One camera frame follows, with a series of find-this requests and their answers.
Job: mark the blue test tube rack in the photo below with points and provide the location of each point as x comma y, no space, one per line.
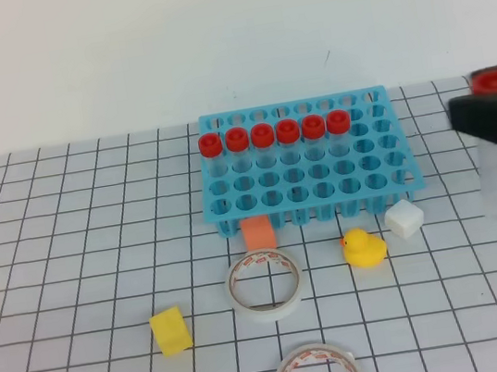
378,170

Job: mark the white foam cube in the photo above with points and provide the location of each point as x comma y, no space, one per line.
404,219

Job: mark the yellow rubber duck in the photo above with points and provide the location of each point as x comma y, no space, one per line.
363,249

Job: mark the orange foam cube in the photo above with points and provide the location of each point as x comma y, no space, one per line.
258,233

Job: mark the white tape roll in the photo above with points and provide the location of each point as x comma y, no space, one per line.
265,313
319,352

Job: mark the yellow foam cube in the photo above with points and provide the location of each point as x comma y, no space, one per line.
170,331

